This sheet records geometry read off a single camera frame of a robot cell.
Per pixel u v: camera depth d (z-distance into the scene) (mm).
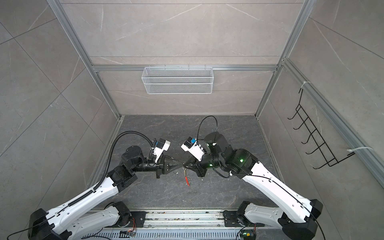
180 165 594
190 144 521
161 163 545
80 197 445
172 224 730
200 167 536
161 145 553
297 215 373
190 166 592
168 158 590
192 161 545
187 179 902
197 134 511
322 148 638
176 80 1006
